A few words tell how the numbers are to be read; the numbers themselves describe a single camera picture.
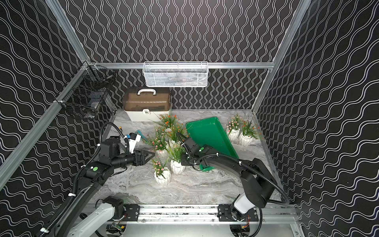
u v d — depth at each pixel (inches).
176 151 32.6
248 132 38.2
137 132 41.9
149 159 26.5
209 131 42.5
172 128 39.5
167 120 37.6
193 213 30.1
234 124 36.5
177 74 49.5
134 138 26.2
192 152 25.6
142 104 44.2
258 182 17.3
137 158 24.7
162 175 30.1
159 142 33.6
